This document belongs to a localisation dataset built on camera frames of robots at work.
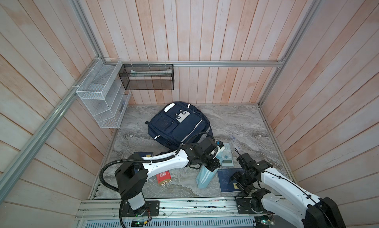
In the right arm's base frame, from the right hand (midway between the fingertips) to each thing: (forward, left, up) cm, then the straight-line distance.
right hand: (230, 185), depth 80 cm
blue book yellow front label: (+5, +2, 0) cm, 6 cm away
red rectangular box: (+3, +38, 0) cm, 38 cm away
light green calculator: (+16, 0, 0) cm, 16 cm away
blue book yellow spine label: (+17, +52, 0) cm, 55 cm away
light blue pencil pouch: (+3, +15, +5) cm, 16 cm away
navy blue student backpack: (+35, +37, +6) cm, 51 cm away
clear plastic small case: (+28, -8, 0) cm, 29 cm away
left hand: (+5, +8, +11) cm, 15 cm away
